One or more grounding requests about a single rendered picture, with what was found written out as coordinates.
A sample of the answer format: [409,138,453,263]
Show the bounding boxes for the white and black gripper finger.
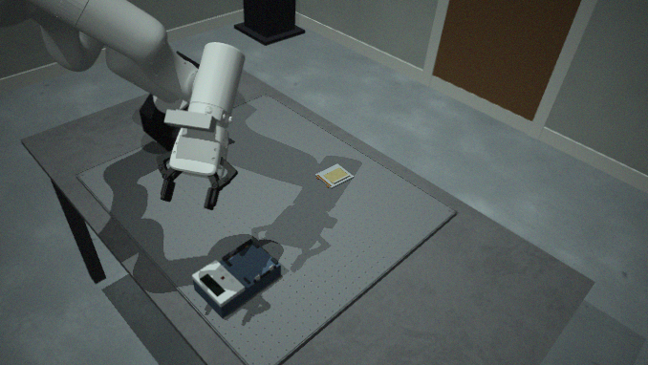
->
[204,157,238,210]
[157,151,183,202]

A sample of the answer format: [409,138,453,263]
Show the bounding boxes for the dark blue and white dock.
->
[192,239,281,318]

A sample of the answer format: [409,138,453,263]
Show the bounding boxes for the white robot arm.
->
[0,0,245,133]

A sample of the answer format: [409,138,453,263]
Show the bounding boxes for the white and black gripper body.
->
[169,123,228,179]

